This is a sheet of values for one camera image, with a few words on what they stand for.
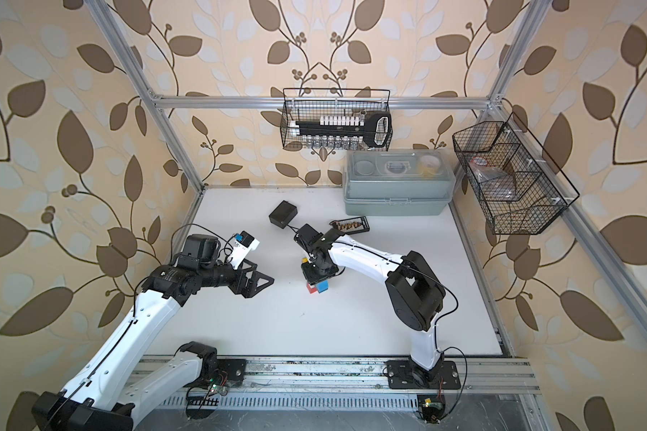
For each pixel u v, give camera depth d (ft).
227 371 2.43
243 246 2.14
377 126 2.71
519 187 2.40
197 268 1.86
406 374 2.42
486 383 2.38
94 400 1.25
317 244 2.14
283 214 3.58
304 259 2.75
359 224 3.48
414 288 1.61
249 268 2.49
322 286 2.60
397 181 3.43
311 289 2.91
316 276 2.51
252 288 2.11
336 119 2.70
